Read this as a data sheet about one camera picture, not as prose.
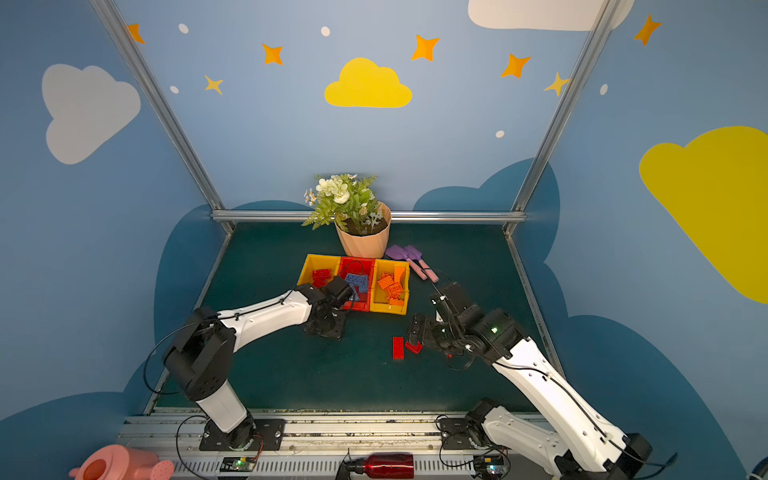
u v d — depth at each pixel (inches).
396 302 37.7
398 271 39.9
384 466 26.2
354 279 39.5
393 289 38.7
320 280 41.1
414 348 34.7
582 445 15.0
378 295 38.2
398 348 34.7
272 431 30.0
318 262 41.3
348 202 35.3
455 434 29.3
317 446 28.9
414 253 43.8
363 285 39.6
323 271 41.3
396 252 43.8
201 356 18.0
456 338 19.6
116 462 24.0
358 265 39.8
